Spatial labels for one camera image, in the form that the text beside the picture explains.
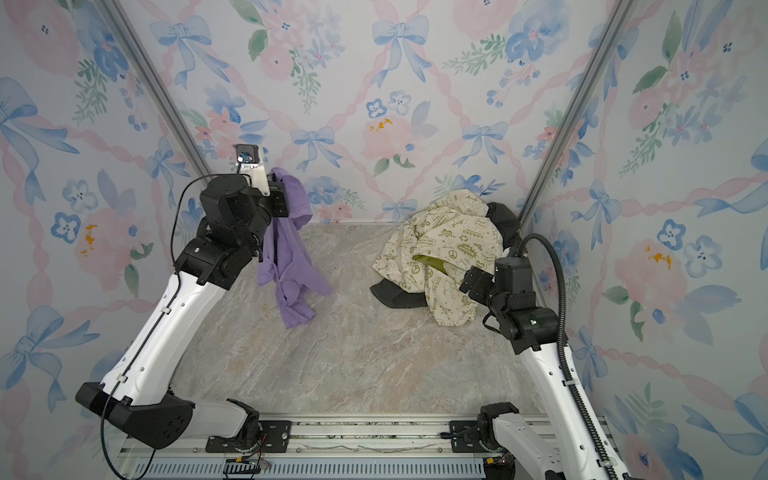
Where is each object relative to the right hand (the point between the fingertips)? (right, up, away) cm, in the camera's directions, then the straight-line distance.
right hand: (481, 277), depth 74 cm
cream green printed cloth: (-9, +7, +24) cm, 26 cm away
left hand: (-47, +23, -11) cm, 54 cm away
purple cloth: (-50, +4, +6) cm, 51 cm away
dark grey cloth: (-21, -8, +24) cm, 33 cm away
